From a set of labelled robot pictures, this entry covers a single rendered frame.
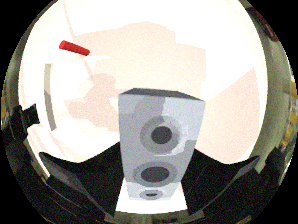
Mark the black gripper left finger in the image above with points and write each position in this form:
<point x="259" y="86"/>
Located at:
<point x="99" y="178"/>

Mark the red peg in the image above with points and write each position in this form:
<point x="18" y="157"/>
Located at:
<point x="74" y="48"/>

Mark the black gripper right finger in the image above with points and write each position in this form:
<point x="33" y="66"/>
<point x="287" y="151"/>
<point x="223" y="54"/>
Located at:
<point x="206" y="178"/>

